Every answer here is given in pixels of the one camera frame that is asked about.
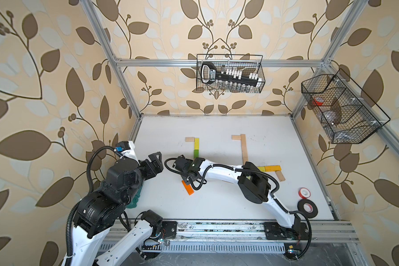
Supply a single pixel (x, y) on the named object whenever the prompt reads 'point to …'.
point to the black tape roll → (300, 208)
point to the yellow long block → (197, 143)
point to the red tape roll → (304, 193)
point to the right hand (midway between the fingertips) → (190, 176)
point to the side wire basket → (351, 116)
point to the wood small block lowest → (280, 175)
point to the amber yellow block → (274, 168)
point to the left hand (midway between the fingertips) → (151, 156)
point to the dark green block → (195, 153)
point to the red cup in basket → (318, 101)
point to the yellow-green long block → (261, 168)
